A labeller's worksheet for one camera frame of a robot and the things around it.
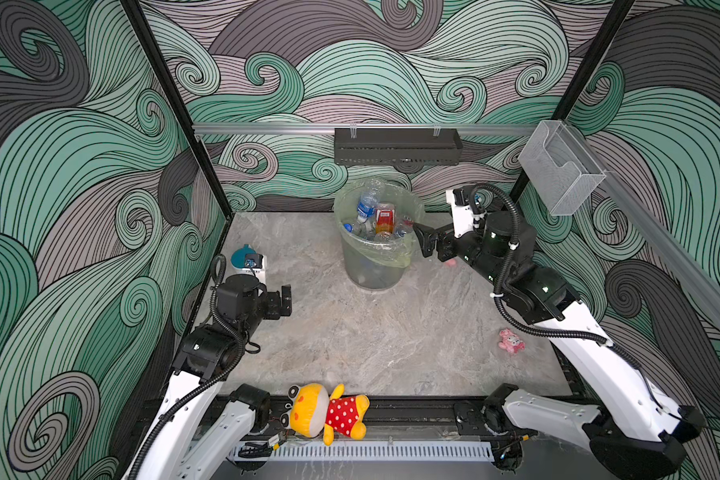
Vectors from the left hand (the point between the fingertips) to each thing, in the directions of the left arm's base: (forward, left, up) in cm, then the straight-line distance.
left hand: (271, 283), depth 71 cm
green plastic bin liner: (+9, -31, +2) cm, 33 cm away
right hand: (+7, -38, +16) cm, 42 cm away
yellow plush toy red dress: (-24, -11, -17) cm, 31 cm away
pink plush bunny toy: (-5, -65, -21) cm, 69 cm away
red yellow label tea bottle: (+22, -29, 0) cm, 37 cm away
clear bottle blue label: (+29, -23, -1) cm, 37 cm away
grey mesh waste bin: (+12, -27, -8) cm, 31 cm away
